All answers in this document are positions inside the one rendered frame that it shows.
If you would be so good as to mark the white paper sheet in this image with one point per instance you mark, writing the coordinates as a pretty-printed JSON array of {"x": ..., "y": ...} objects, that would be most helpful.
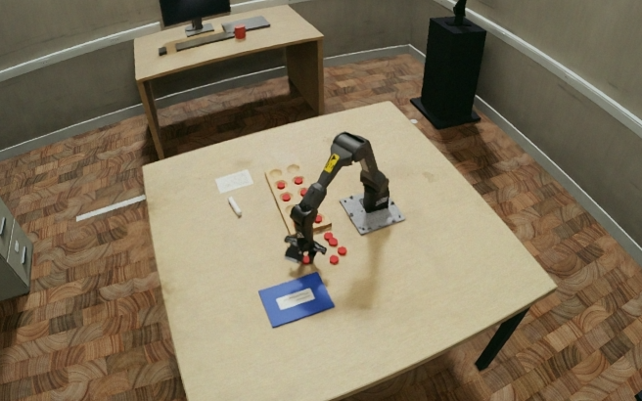
[{"x": 234, "y": 181}]

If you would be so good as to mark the beige tray with round pockets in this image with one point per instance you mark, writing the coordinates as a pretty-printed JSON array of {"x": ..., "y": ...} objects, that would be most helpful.
[{"x": 288, "y": 173}]

